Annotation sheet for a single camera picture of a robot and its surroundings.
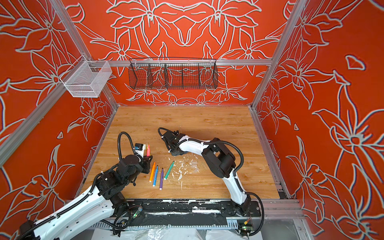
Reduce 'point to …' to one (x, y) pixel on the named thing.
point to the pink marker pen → (148, 151)
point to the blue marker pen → (155, 176)
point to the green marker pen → (169, 170)
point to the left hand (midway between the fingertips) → (151, 156)
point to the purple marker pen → (161, 185)
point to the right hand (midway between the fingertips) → (176, 150)
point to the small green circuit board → (245, 227)
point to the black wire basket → (173, 73)
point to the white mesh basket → (87, 78)
